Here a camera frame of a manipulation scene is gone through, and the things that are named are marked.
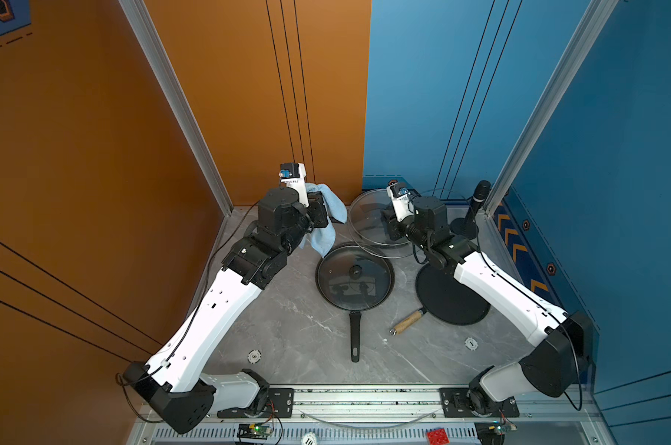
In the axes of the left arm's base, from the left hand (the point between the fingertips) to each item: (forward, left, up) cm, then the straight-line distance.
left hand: (321, 190), depth 65 cm
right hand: (+6, -18, -12) cm, 22 cm away
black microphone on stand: (+25, -56, -43) cm, 74 cm away
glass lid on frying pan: (-1, -9, -37) cm, 38 cm away
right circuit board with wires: (-42, -46, -42) cm, 75 cm away
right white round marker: (-21, -44, -42) cm, 64 cm away
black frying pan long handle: (-13, -9, -40) cm, 43 cm away
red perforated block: (-44, -29, -41) cm, 67 cm away
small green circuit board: (-43, +17, -44) cm, 64 cm away
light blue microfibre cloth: (-7, 0, -10) cm, 12 cm away
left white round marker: (-26, +21, -43) cm, 54 cm away
